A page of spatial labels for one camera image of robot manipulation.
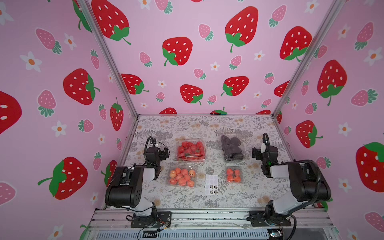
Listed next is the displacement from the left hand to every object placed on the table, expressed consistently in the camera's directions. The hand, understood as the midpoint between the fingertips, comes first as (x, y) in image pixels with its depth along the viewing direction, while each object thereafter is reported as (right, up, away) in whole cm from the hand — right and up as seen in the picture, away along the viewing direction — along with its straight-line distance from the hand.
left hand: (159, 148), depth 96 cm
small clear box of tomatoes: (+46, -15, -10) cm, 50 cm away
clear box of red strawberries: (+21, -1, -1) cm, 21 cm away
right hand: (+67, +1, 0) cm, 67 cm away
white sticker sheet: (+33, -21, -11) cm, 41 cm away
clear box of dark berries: (+48, 0, -2) cm, 48 cm away
